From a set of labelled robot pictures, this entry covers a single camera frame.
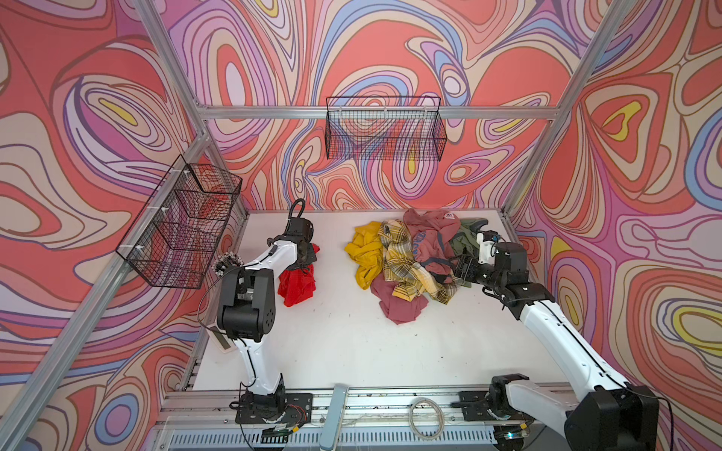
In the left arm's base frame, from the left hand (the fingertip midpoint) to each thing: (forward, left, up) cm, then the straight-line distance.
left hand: (308, 256), depth 100 cm
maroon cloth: (-20, -31, -2) cm, 37 cm away
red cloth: (-12, +2, +1) cm, 12 cm away
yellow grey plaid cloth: (-10, -32, +6) cm, 34 cm away
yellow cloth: (+1, -21, +2) cm, 21 cm away
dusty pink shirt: (+1, -44, +6) cm, 44 cm away
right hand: (-13, -49, +12) cm, 52 cm away
